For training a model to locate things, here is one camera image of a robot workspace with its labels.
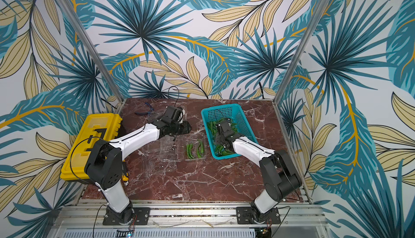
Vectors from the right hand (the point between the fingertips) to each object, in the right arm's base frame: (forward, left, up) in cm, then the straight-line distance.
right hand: (221, 136), depth 93 cm
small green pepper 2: (-5, +12, -6) cm, 15 cm away
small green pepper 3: (+1, +12, -6) cm, 14 cm away
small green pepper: (-6, +18, -5) cm, 20 cm away
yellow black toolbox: (+1, +66, +10) cm, 66 cm away
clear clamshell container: (-4, +15, -7) cm, 17 cm away
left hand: (+2, +17, +5) cm, 18 cm away
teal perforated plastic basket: (+19, -10, -2) cm, 21 cm away
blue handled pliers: (+23, +48, -5) cm, 54 cm away
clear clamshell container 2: (-8, +33, -5) cm, 34 cm away
